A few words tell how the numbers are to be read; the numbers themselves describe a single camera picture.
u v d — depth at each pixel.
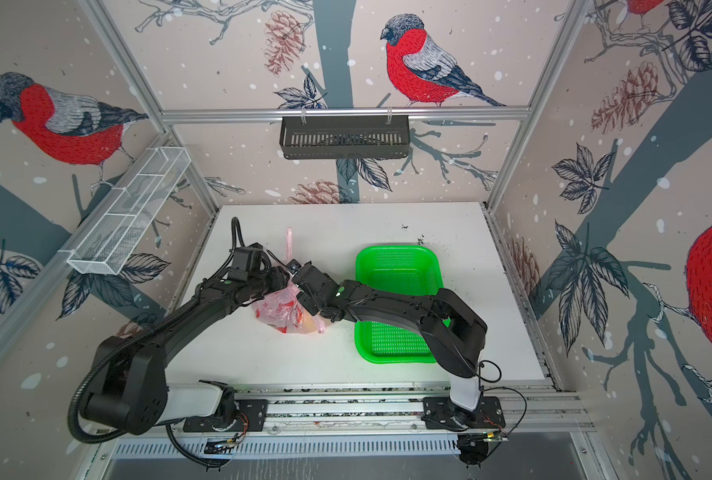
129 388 0.41
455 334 0.46
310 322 0.82
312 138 1.07
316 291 0.63
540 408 0.76
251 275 0.70
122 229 0.75
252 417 0.73
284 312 0.85
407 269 1.04
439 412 0.73
